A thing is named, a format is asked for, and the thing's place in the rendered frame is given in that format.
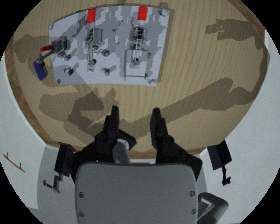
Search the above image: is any blue plate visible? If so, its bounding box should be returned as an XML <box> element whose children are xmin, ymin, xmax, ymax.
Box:
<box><xmin>33</xmin><ymin>59</ymin><xmax>47</xmax><ymax>81</ymax></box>

